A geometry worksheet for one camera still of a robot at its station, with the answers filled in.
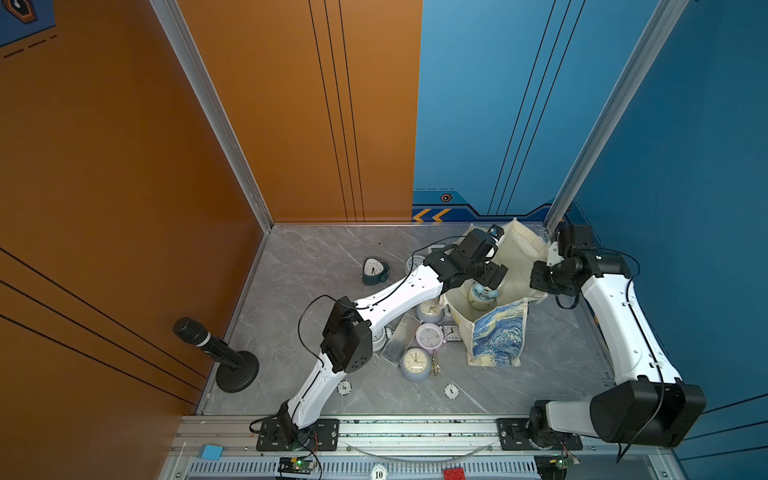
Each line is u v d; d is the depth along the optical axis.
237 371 0.82
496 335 0.74
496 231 0.71
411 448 0.73
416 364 0.81
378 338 0.85
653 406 0.38
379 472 0.63
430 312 0.91
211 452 0.71
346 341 0.52
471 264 0.63
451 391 0.80
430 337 0.87
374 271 1.00
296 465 0.71
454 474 0.67
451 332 0.89
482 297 0.92
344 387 0.81
